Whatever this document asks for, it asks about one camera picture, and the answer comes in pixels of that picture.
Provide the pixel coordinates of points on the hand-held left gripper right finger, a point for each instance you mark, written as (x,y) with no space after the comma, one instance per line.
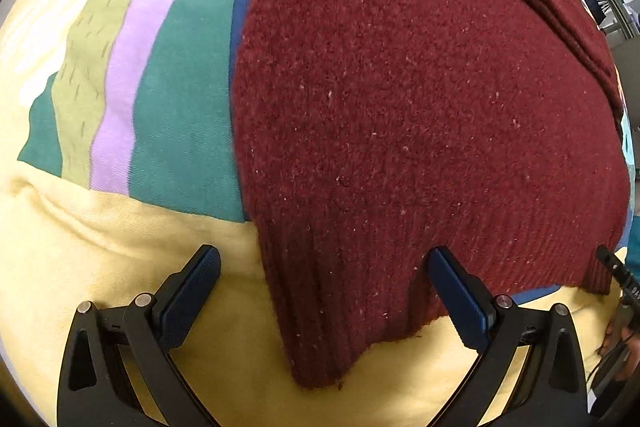
(457,292)

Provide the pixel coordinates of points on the person's right hand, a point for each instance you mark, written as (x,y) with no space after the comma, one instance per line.
(611,337)

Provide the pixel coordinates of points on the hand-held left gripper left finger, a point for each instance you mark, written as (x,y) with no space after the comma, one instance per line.
(192,289)

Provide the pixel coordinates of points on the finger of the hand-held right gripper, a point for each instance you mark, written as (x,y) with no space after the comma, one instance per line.
(617,272)

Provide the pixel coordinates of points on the dark red knit sweater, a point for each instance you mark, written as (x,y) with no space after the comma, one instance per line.
(400,107)

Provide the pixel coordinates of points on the yellow dinosaur print bedspread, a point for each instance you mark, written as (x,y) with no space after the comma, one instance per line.
(125,107)

